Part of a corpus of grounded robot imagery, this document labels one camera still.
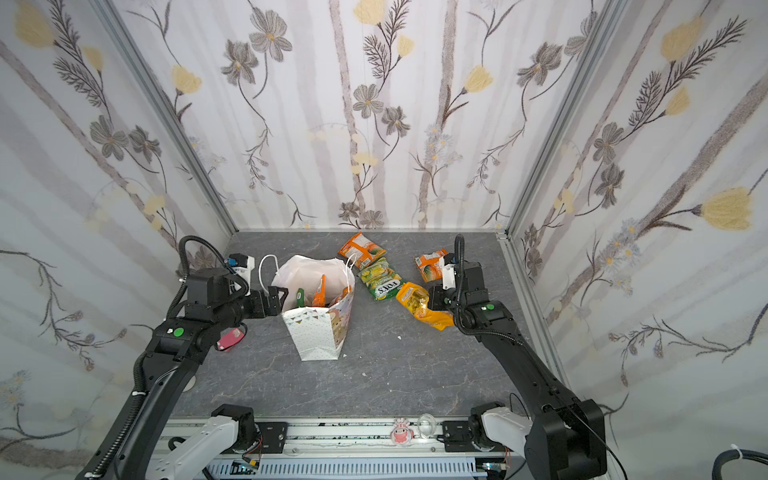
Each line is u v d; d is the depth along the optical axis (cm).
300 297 86
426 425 77
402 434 73
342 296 82
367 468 71
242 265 63
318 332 77
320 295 84
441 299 72
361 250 111
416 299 86
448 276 73
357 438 75
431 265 105
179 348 47
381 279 102
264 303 63
